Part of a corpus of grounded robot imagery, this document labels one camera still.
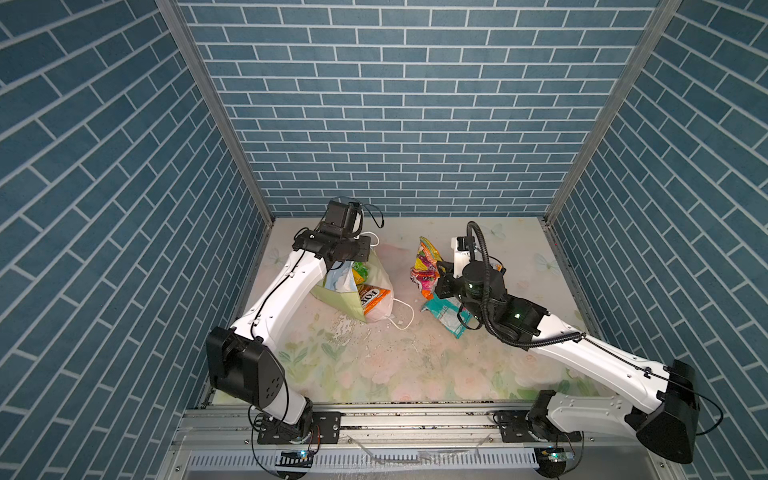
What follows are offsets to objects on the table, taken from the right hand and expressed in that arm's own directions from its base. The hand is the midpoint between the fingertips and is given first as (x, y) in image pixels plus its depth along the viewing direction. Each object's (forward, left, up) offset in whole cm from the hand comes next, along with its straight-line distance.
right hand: (434, 260), depth 73 cm
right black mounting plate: (-30, -22, -28) cm, 47 cm away
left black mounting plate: (-34, +25, -27) cm, 50 cm away
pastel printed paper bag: (-5, +25, -9) cm, 26 cm away
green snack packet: (+7, +22, -17) cm, 29 cm away
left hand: (+7, +19, -4) cm, 21 cm away
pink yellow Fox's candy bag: (-1, +2, -4) cm, 5 cm away
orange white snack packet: (-2, +17, -17) cm, 25 cm away
